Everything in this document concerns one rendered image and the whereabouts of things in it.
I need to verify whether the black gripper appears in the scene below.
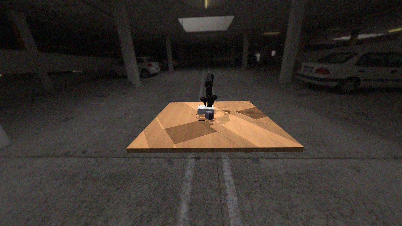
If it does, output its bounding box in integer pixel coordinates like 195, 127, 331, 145
200, 92, 217, 106

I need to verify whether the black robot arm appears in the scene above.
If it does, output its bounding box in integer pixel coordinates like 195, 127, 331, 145
205, 73, 216, 107

